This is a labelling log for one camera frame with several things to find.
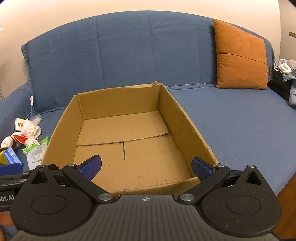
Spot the green and white packet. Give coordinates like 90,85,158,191
22,137,49,169

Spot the red embroidered pouch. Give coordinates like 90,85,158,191
13,135,28,145

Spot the person's left hand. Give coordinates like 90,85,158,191
0,212,14,232

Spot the white knitted sock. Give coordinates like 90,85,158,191
22,119,42,139

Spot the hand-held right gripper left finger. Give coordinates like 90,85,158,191
20,155,116,204

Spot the black garment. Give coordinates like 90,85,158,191
268,78,292,100

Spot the orange square cushion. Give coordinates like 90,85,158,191
213,19,269,90

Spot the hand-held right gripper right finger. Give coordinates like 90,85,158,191
177,157,271,205

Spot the cardboard box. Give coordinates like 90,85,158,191
40,81,219,195

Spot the blue fabric sofa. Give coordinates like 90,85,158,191
0,10,295,232

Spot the clear plastic bag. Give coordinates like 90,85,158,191
29,115,43,126

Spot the cream tissue pack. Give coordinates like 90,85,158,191
15,118,27,131

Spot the small blue box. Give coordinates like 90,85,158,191
4,147,23,165

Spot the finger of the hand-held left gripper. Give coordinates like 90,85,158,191
0,163,33,184

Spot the white and red plush toy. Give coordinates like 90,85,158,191
1,136,15,149

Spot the white feather shuttlecock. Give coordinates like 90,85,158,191
25,137,40,147

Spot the pile of light clothes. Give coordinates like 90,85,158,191
273,59,296,107

